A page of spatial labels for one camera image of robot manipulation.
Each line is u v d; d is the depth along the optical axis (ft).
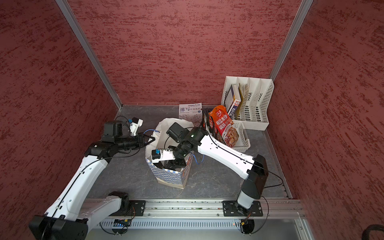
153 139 2.36
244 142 3.17
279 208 2.41
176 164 1.90
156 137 2.42
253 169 1.36
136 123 2.20
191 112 3.74
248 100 3.87
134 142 2.06
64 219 1.23
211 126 2.76
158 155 1.81
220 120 3.02
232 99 3.17
